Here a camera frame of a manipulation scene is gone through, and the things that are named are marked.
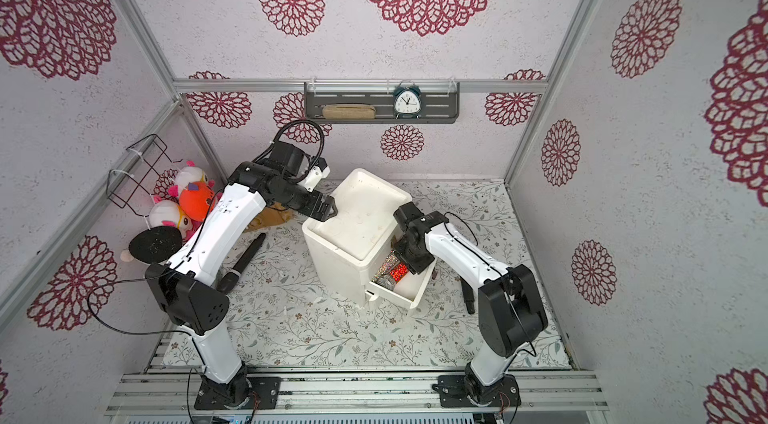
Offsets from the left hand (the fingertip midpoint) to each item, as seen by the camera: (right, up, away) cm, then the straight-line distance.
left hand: (321, 208), depth 81 cm
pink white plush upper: (-46, +11, +14) cm, 49 cm away
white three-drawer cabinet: (+7, -11, -9) cm, 16 cm away
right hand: (+21, -14, +6) cm, 26 cm away
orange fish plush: (-40, +3, +9) cm, 41 cm away
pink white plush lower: (-44, -2, +3) cm, 44 cm away
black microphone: (+42, -26, +8) cm, 50 cm away
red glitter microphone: (+21, -18, +2) cm, 28 cm away
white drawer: (+24, -23, +2) cm, 33 cm away
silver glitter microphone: (+17, -19, +2) cm, 25 cm away
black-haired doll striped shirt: (-41, -9, -5) cm, 42 cm away
